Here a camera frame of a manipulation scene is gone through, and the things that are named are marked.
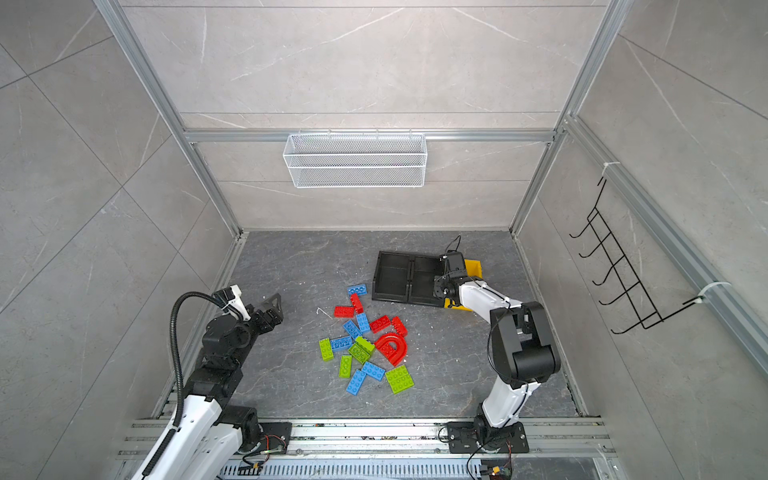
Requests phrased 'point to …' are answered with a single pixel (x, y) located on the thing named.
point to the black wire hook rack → (643, 305)
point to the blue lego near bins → (357, 289)
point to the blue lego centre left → (352, 329)
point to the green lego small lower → (345, 366)
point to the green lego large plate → (399, 379)
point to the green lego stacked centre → (361, 349)
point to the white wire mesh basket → (359, 160)
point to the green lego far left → (326, 349)
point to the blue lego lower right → (373, 370)
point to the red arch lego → (393, 347)
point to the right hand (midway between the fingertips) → (445, 281)
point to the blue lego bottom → (356, 382)
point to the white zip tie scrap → (317, 312)
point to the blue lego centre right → (363, 323)
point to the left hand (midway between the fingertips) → (264, 294)
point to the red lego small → (357, 303)
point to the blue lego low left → (339, 344)
